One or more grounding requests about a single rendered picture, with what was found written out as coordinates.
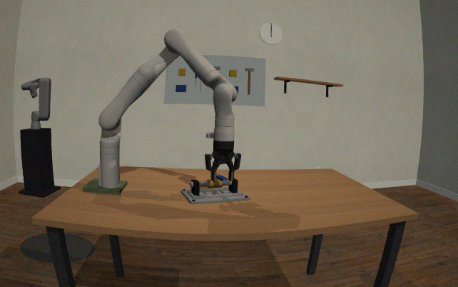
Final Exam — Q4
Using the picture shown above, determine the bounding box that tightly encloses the ball valve with blue lever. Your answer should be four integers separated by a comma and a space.
188, 173, 241, 198

